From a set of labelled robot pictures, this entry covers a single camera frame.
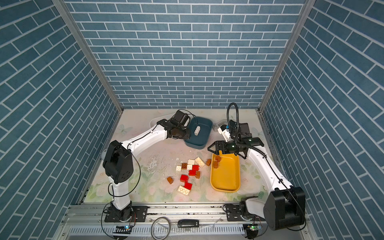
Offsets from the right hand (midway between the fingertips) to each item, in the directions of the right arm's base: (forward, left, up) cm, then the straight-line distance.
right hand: (213, 146), depth 79 cm
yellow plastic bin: (-9, -9, -19) cm, 23 cm away
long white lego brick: (+21, +11, -14) cm, 27 cm away
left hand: (+10, +15, -5) cm, 19 cm away
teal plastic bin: (+18, +7, -21) cm, 29 cm away
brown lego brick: (+1, -4, -16) cm, 16 cm away
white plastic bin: (+24, +42, -10) cm, 50 cm away
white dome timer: (-5, +64, -8) cm, 65 cm away
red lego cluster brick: (-9, +11, -17) cm, 22 cm away
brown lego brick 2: (-1, +2, -17) cm, 17 cm away
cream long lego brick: (-1, +8, -17) cm, 18 cm away
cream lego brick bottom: (-19, +15, -17) cm, 29 cm away
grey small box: (+25, -2, -14) cm, 29 cm away
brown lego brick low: (-14, +24, -16) cm, 32 cm away
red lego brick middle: (-12, +16, -17) cm, 26 cm away
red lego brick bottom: (-16, +13, -18) cm, 27 cm away
